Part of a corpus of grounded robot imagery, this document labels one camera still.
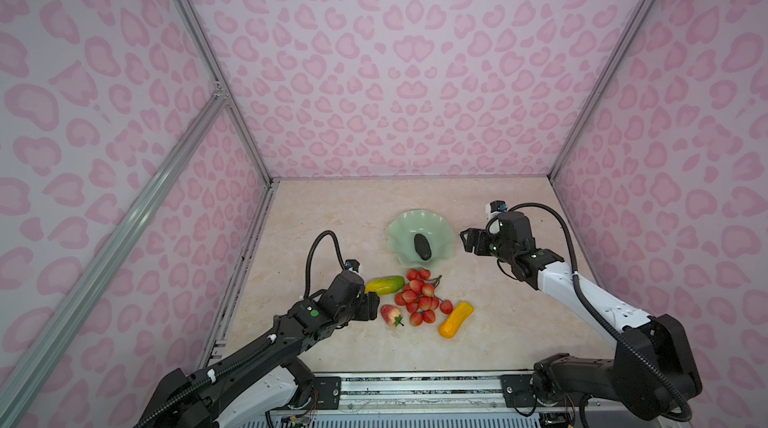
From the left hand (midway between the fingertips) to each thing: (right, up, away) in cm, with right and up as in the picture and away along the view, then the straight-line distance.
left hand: (371, 295), depth 82 cm
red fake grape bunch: (+13, -2, +3) cm, 14 cm away
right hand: (+29, +17, +4) cm, 34 cm away
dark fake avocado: (+15, +11, +14) cm, 23 cm away
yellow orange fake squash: (+22, -7, -1) cm, 23 cm away
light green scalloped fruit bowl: (+10, +18, +20) cm, 29 cm away
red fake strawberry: (+5, -6, 0) cm, 8 cm away
